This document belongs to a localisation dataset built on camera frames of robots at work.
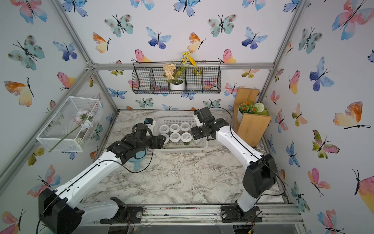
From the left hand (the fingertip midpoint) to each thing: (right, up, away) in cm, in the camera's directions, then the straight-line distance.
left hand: (160, 136), depth 79 cm
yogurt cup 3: (+12, +4, +23) cm, 26 cm away
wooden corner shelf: (+51, +5, +4) cm, 51 cm away
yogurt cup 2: (+5, +4, +21) cm, 22 cm away
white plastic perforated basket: (+3, -9, +20) cm, 22 cm away
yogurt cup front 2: (+13, -3, +17) cm, 22 cm away
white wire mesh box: (-45, +4, -4) cm, 45 cm away
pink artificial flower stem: (-38, +9, -3) cm, 40 cm away
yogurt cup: (-2, +3, +21) cm, 22 cm away
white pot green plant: (+51, +16, +10) cm, 54 cm away
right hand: (+21, +3, +5) cm, 21 cm away
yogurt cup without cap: (+20, -5, +19) cm, 28 cm away
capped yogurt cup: (+18, +6, +23) cm, 29 cm away
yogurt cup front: (+6, -2, +16) cm, 18 cm away
